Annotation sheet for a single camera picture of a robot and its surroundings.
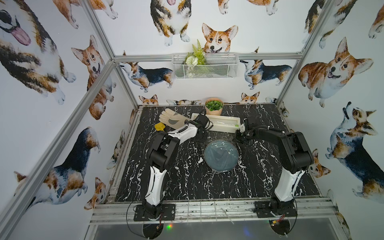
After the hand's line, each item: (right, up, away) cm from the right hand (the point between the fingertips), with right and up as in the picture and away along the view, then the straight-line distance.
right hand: (231, 138), depth 98 cm
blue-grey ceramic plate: (-7, -10, -8) cm, 14 cm away
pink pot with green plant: (-11, +21, +3) cm, 24 cm away
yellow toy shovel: (-49, +7, +9) cm, 51 cm away
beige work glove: (-41, +13, +12) cm, 44 cm away
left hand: (-17, 0, +2) cm, 17 cm away
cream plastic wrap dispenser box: (-4, +9, +3) cm, 11 cm away
